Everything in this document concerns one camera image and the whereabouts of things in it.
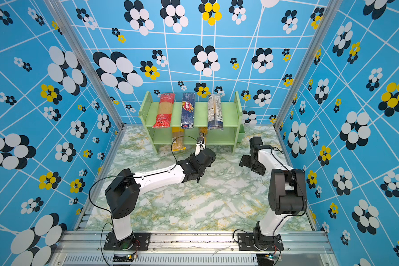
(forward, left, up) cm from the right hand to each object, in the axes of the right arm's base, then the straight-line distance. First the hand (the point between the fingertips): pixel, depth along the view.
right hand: (251, 167), depth 94 cm
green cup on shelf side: (+10, +7, +15) cm, 19 cm away
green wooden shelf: (+20, +9, +8) cm, 23 cm away
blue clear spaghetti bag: (+12, +27, +17) cm, 35 cm away
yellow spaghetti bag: (+7, +41, +14) cm, 43 cm away
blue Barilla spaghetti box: (+22, +35, +28) cm, 50 cm away
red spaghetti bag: (+16, +47, +27) cm, 57 cm away
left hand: (+2, +25, +12) cm, 28 cm away
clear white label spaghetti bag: (+17, +21, +27) cm, 38 cm away
